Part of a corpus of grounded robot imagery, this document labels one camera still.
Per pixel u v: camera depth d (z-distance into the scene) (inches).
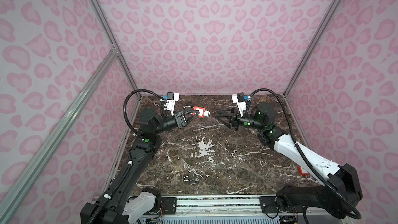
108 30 33.0
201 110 24.8
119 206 15.6
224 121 25.2
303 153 18.6
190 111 24.4
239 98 23.6
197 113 24.7
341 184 15.5
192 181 31.6
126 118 20.4
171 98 23.4
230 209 28.5
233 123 23.9
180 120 22.6
